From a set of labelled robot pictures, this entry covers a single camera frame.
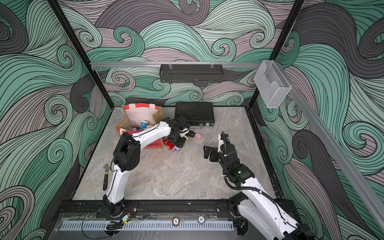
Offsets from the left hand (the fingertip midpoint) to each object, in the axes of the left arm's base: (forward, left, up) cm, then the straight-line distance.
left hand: (181, 142), depth 92 cm
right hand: (-9, -17, +9) cm, 21 cm away
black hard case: (+27, -12, -2) cm, 29 cm away
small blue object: (+11, +25, +4) cm, 28 cm away
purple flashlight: (-5, +3, +1) cm, 6 cm away
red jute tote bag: (+16, +29, +6) cm, 33 cm away
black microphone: (+9, -6, -3) cm, 11 cm away
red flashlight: (-1, +7, -3) cm, 8 cm away
